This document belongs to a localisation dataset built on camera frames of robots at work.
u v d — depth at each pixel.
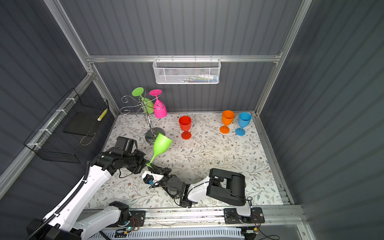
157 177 0.64
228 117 1.01
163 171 0.67
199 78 0.91
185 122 0.94
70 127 0.74
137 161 0.65
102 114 0.82
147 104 0.82
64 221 0.39
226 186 0.50
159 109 0.92
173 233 0.71
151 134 1.04
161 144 0.74
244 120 0.96
